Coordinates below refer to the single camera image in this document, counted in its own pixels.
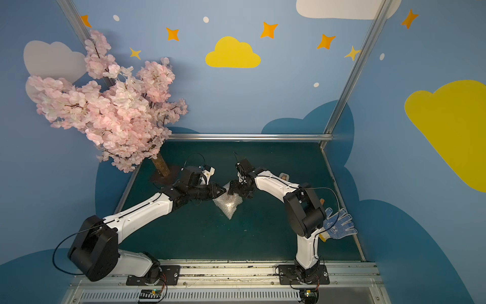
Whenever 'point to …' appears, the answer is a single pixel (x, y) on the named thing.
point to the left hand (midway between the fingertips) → (226, 188)
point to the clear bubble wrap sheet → (228, 203)
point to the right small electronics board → (309, 295)
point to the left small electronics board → (149, 296)
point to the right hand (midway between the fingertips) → (237, 191)
